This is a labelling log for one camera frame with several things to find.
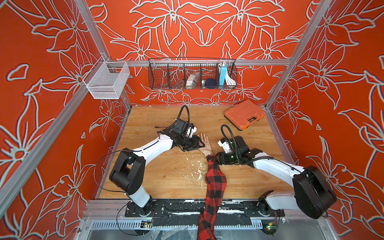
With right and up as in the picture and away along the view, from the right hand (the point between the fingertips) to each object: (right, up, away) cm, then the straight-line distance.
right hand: (212, 160), depth 82 cm
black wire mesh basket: (-25, +55, +18) cm, 63 cm away
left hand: (-6, +8, 0) cm, 10 cm away
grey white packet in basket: (-12, +48, +9) cm, 50 cm away
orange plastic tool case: (+26, +26, +24) cm, 44 cm away
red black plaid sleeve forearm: (+1, -11, -5) cm, 12 cm away
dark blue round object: (+1, +47, +13) cm, 49 cm away
